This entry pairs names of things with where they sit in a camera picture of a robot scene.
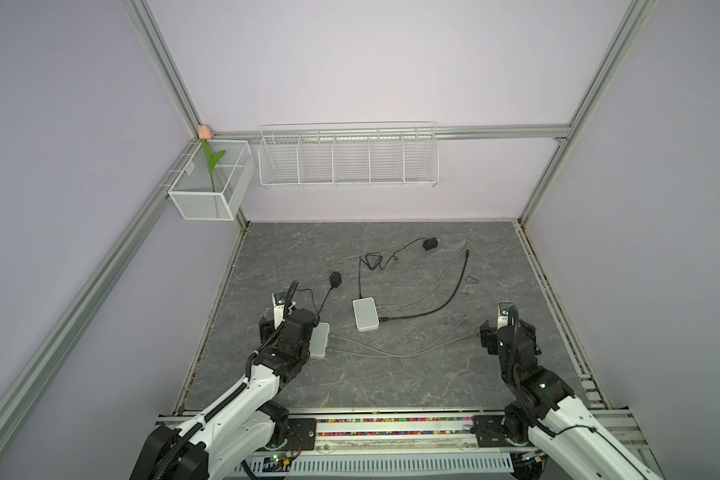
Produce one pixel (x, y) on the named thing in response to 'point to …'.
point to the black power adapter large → (335, 282)
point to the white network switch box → (366, 315)
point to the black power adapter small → (430, 243)
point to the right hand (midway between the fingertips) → (509, 325)
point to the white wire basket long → (349, 155)
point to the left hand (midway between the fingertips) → (279, 317)
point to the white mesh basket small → (191, 190)
